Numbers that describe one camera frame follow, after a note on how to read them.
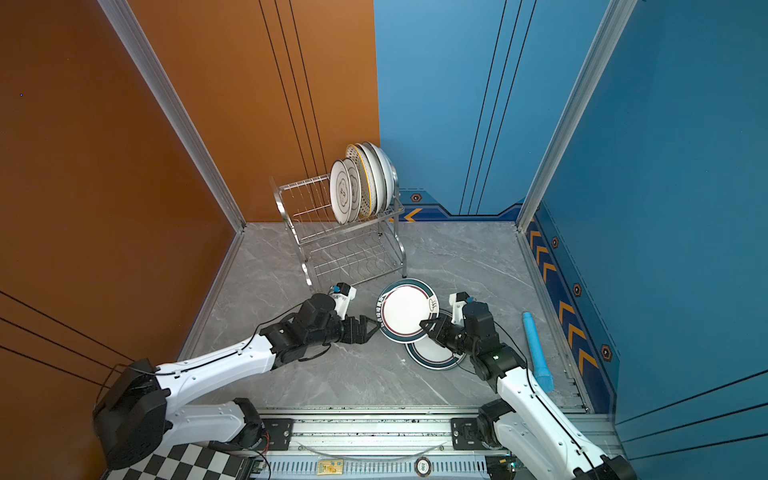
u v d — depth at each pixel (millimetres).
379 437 752
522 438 561
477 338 602
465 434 726
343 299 733
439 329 696
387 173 750
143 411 407
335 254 1085
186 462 672
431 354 853
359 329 708
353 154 828
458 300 751
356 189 796
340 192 830
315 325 630
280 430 740
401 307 827
